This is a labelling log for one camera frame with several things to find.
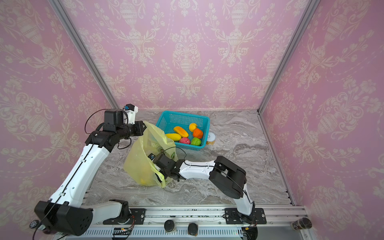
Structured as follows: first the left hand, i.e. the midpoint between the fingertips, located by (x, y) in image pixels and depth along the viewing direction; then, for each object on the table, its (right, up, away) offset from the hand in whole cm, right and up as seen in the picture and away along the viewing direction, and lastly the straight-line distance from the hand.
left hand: (147, 125), depth 75 cm
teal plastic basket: (+3, +4, +35) cm, 36 cm away
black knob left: (+13, -44, -10) cm, 47 cm away
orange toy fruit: (+25, -5, +25) cm, 36 cm away
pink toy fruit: (+17, -10, +22) cm, 30 cm away
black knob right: (+23, -44, -12) cm, 51 cm away
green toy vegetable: (+24, -11, +20) cm, 33 cm away
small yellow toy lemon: (+22, -1, +31) cm, 38 cm away
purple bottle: (-36, -37, -19) cm, 55 cm away
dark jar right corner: (+71, -42, -11) cm, 83 cm away
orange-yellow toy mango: (+14, -5, +28) cm, 32 cm away
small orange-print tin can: (+34, -9, +23) cm, 42 cm away
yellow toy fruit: (+10, -8, +25) cm, 28 cm away
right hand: (+2, -26, +10) cm, 28 cm away
